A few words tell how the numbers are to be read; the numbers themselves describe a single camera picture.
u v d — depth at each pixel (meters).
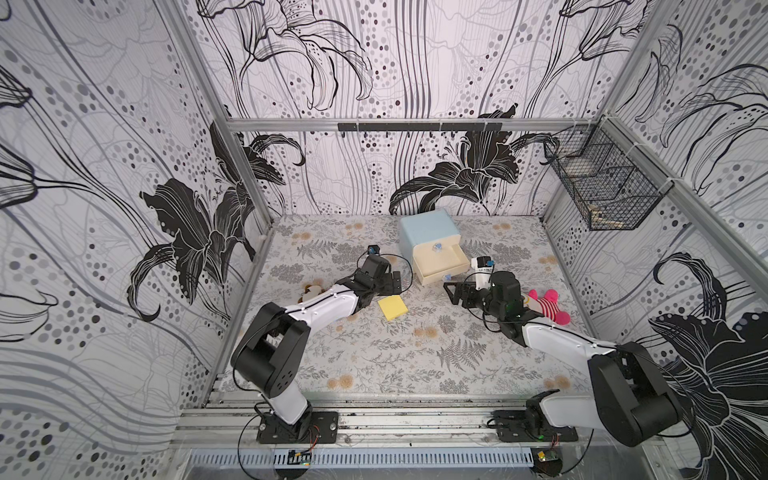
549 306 0.88
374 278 0.70
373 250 0.82
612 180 0.88
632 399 0.42
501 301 0.68
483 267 0.77
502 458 0.69
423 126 0.92
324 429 0.73
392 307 0.93
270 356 0.45
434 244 0.93
